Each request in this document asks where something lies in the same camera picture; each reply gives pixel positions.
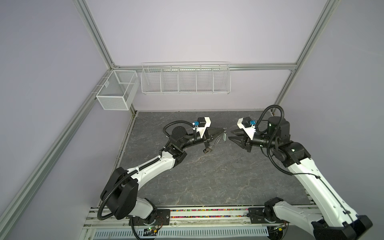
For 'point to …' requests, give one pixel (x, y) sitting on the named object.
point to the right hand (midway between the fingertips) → (231, 134)
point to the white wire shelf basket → (186, 78)
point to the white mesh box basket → (118, 90)
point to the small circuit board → (150, 231)
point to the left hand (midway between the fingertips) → (224, 132)
